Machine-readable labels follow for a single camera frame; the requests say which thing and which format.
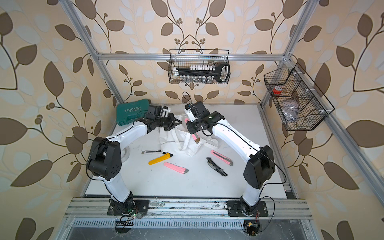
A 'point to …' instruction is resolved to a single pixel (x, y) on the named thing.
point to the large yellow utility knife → (163, 157)
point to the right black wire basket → (302, 105)
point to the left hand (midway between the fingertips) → (180, 119)
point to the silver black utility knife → (152, 152)
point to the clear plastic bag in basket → (290, 109)
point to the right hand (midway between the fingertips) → (190, 126)
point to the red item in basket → (277, 90)
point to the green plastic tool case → (126, 112)
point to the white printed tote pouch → (178, 139)
